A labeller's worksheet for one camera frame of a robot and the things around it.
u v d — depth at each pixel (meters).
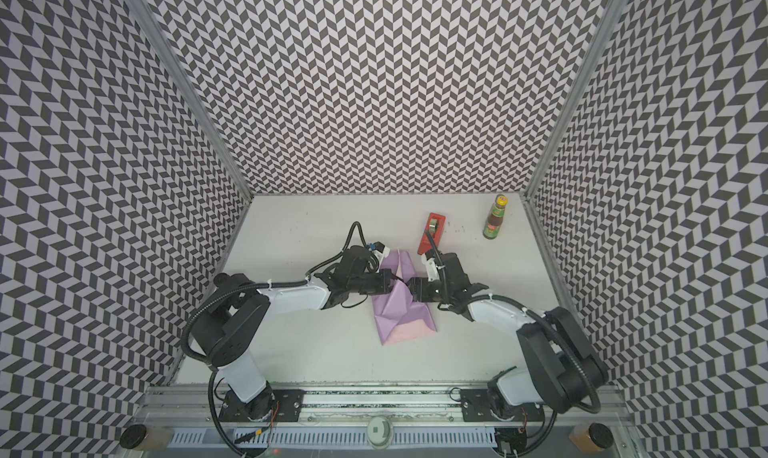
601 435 0.63
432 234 1.02
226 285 0.49
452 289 0.68
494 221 0.97
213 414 0.67
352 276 0.71
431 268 0.81
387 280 0.77
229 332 0.46
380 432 0.61
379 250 0.83
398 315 0.81
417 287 0.78
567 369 0.42
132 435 0.60
